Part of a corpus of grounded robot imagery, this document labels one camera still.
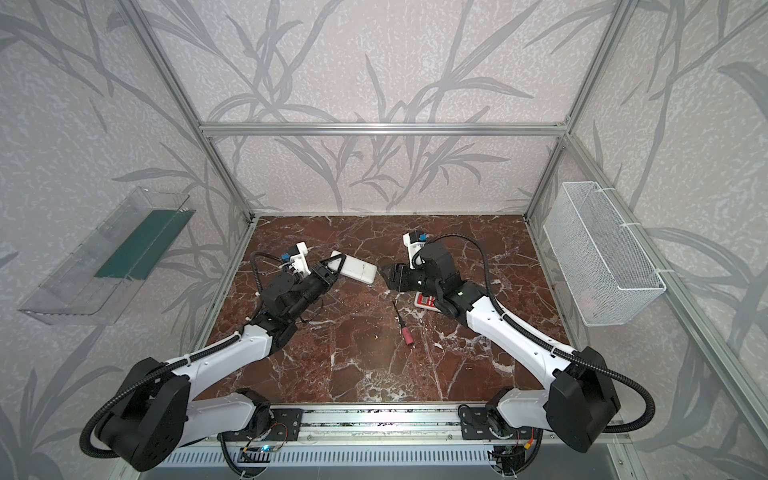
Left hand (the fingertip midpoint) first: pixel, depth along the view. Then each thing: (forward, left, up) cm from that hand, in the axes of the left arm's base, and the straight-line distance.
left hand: (350, 250), depth 77 cm
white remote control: (-3, -2, -5) cm, 6 cm away
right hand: (-2, -10, -2) cm, 10 cm away
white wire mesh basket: (-13, -56, +10) cm, 59 cm away
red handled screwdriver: (-12, -15, -25) cm, 31 cm away
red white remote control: (-2, -21, -24) cm, 32 cm away
